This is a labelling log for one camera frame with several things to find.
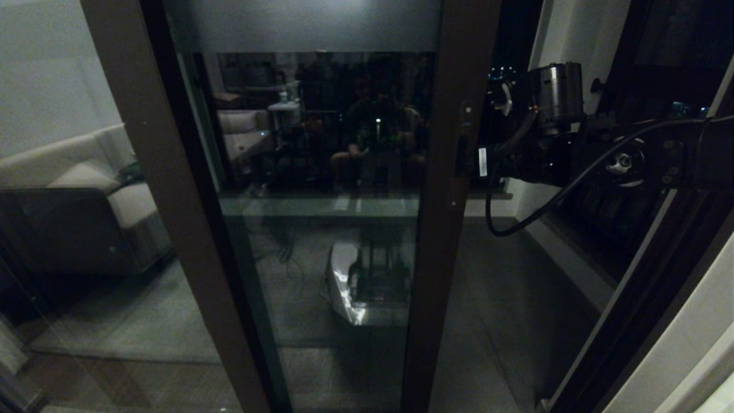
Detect recessed brown door handle plate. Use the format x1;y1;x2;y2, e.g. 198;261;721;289
456;100;477;210

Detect brown framed sliding glass door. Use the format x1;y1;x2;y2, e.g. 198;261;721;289
158;0;504;413

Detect grey stone balcony sill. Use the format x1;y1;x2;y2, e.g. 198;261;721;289
221;188;513;201

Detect grey stone side window sill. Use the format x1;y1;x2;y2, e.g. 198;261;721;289
533;206;623;287

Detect brown framed fixed glass door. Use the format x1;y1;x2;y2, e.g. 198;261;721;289
0;0;270;413

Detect small grey right wrist camera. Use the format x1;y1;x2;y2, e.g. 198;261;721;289
494;77;516;118

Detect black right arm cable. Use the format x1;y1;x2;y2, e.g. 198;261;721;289
485;115;734;237

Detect dark door jamb frame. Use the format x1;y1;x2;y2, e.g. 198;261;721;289
545;54;734;413

